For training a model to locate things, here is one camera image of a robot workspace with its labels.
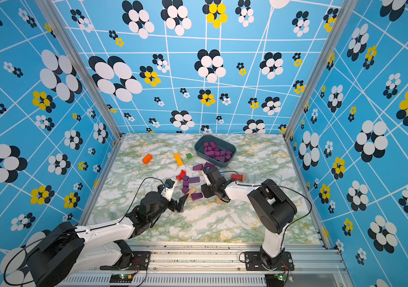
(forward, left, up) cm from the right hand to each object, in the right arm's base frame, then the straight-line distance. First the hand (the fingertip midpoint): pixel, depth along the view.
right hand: (208, 186), depth 96 cm
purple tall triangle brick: (+13, +6, 0) cm, 14 cm away
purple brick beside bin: (+15, 0, 0) cm, 15 cm away
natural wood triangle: (+4, -20, +2) cm, 20 cm away
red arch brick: (+5, +16, +2) cm, 17 cm away
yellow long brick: (+18, +19, 0) cm, 26 cm away
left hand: (-7, +12, +10) cm, 17 cm away
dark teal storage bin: (+27, +6, +2) cm, 27 cm away
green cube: (+21, +12, +1) cm, 24 cm away
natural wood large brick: (-10, -6, +4) cm, 12 cm away
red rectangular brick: (+6, -16, 0) cm, 17 cm away
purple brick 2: (+5, +8, -1) cm, 9 cm away
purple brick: (+28, -3, +2) cm, 28 cm away
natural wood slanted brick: (-3, +8, 0) cm, 9 cm away
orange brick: (+18, +38, +1) cm, 42 cm away
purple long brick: (-4, +6, -2) cm, 8 cm away
